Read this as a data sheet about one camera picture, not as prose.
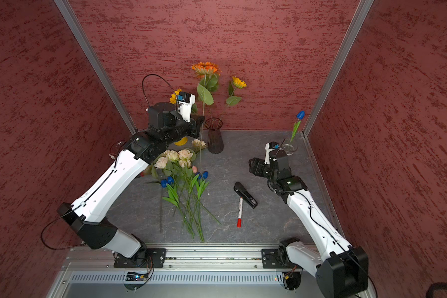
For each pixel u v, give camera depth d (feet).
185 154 3.24
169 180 3.10
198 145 3.50
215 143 3.35
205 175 3.21
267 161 2.28
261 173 2.29
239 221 2.74
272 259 2.42
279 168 1.90
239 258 2.48
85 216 1.31
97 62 2.86
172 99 2.71
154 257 2.44
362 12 2.36
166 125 1.63
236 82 2.87
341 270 1.22
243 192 2.91
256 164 2.32
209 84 2.08
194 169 3.27
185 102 1.82
